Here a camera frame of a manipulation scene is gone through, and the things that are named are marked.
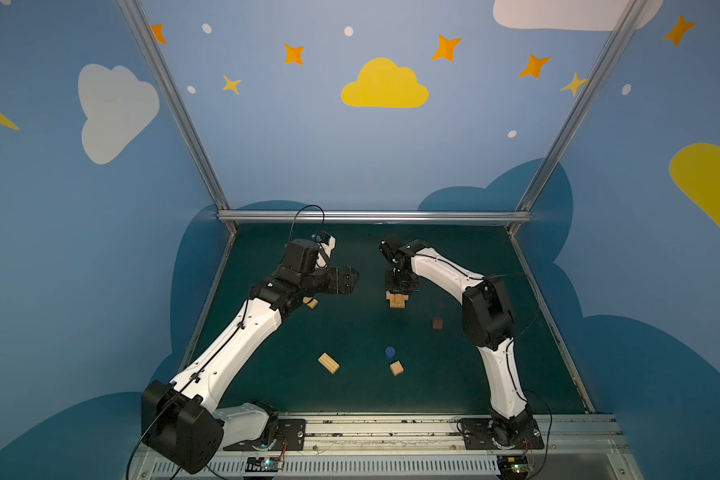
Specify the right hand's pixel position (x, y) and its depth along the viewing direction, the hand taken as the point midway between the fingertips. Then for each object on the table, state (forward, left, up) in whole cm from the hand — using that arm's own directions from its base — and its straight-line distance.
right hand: (397, 288), depth 98 cm
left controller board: (-50, +33, -4) cm, 60 cm away
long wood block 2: (-2, +2, -2) cm, 4 cm away
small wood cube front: (-25, 0, -3) cm, 25 cm away
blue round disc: (-20, +2, -4) cm, 21 cm away
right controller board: (-46, -28, -6) cm, 55 cm away
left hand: (-9, +15, +20) cm, 27 cm away
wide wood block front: (-25, +20, -4) cm, 32 cm away
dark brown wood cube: (-10, -13, -4) cm, 17 cm away
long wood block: (-2, -1, -3) cm, 4 cm away
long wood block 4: (-4, -1, -3) cm, 5 cm away
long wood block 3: (-4, +1, -4) cm, 5 cm away
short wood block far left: (-6, +28, -4) cm, 29 cm away
